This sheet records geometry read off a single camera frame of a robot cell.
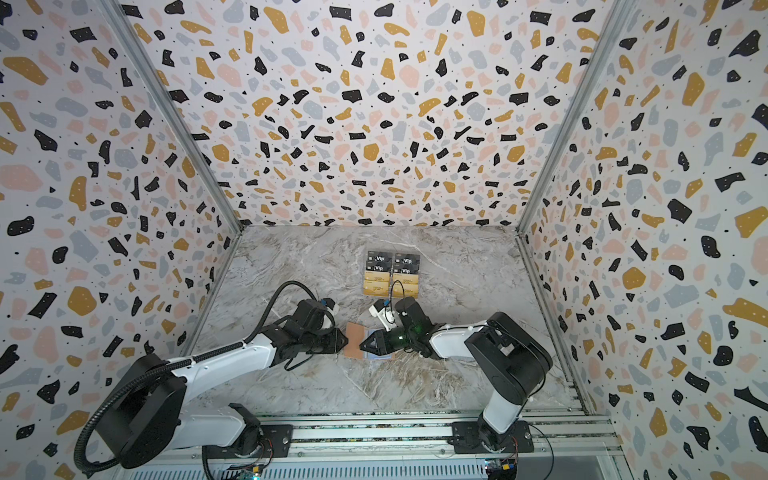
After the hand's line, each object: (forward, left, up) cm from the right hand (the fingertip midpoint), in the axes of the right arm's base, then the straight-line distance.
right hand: (369, 347), depth 84 cm
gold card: (+23, 0, -1) cm, 23 cm away
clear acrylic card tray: (+25, -5, +1) cm, 26 cm away
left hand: (+2, +5, 0) cm, 5 cm away
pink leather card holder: (+5, +5, -4) cm, 8 cm away
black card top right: (+28, -10, +3) cm, 30 cm away
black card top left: (+29, -1, +3) cm, 29 cm away
